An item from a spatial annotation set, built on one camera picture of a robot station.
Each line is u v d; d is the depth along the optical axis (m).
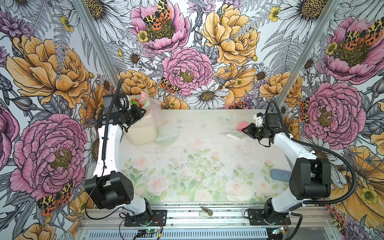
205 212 0.75
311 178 0.45
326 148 0.48
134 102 0.79
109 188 0.44
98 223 0.73
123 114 0.66
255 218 0.74
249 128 0.83
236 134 0.92
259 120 0.84
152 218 0.73
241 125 1.14
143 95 0.78
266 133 0.68
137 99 0.81
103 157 0.44
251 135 0.81
